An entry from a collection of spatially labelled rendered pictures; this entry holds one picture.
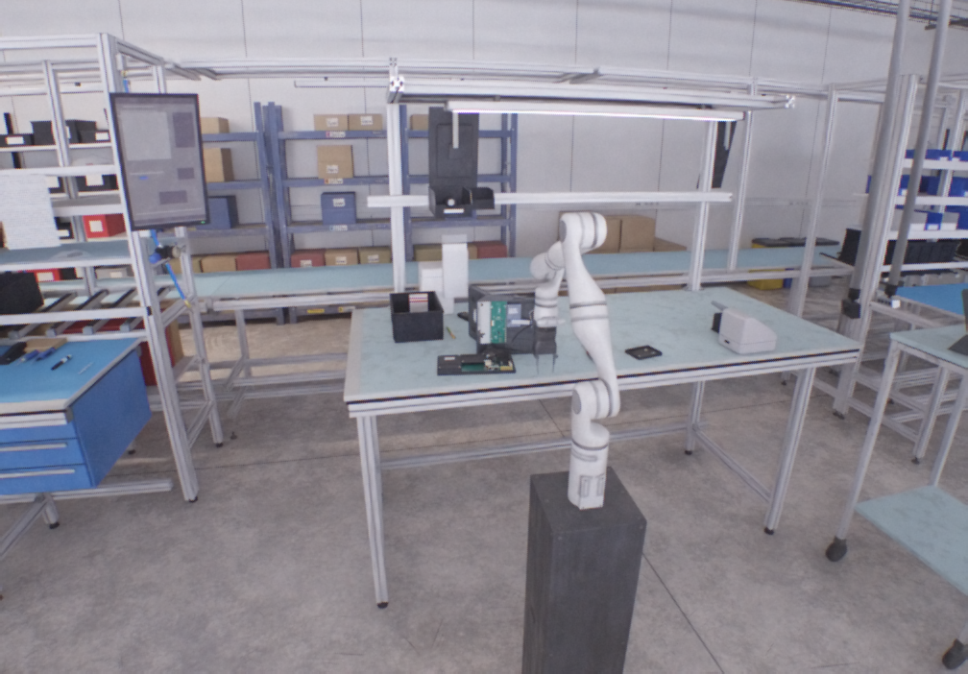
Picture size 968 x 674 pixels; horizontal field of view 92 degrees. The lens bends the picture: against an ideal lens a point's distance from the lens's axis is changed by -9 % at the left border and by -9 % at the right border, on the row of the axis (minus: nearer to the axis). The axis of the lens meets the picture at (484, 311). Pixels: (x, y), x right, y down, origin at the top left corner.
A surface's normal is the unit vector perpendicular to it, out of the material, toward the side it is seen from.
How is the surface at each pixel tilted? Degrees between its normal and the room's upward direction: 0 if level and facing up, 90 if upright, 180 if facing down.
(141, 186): 101
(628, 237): 90
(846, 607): 0
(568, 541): 90
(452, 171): 98
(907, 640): 0
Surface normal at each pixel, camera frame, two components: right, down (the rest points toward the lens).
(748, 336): 0.25, 0.29
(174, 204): 0.59, 0.42
